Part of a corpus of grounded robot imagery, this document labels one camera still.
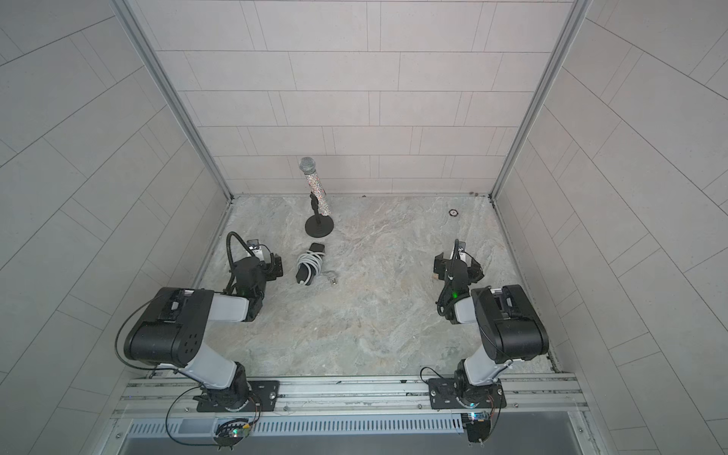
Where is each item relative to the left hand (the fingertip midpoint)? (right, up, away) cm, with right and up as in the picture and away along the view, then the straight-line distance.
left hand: (267, 251), depth 95 cm
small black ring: (+68, +14, +17) cm, 71 cm away
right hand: (+64, 0, 0) cm, 64 cm away
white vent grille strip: (+18, -39, -27) cm, 51 cm away
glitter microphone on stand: (+16, +8, +11) cm, 21 cm away
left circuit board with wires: (+3, -39, -29) cm, 49 cm away
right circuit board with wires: (+62, -39, -27) cm, 78 cm away
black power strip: (+14, -6, -7) cm, 16 cm away
